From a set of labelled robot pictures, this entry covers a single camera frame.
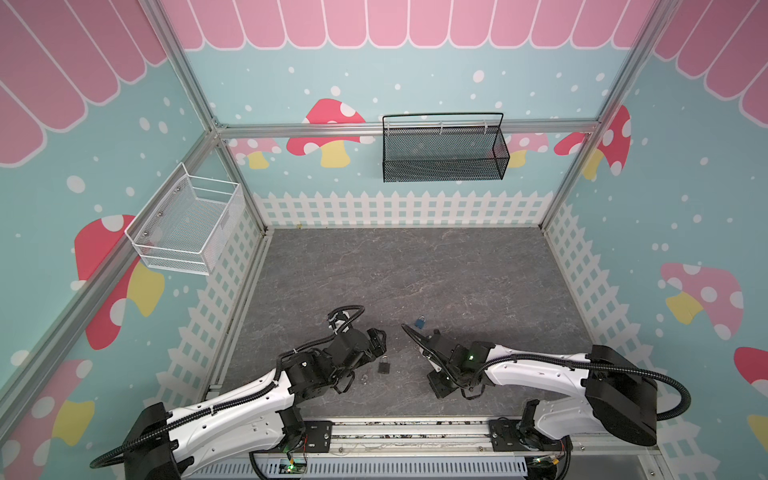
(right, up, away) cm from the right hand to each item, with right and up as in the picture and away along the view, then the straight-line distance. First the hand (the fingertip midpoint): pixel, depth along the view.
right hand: (431, 385), depth 82 cm
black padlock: (-13, +4, +3) cm, 14 cm away
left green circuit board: (-35, -16, -9) cm, 40 cm away
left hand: (-16, +12, -3) cm, 20 cm away
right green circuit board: (+26, -14, -11) cm, 31 cm away
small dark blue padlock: (-2, +15, +13) cm, 20 cm away
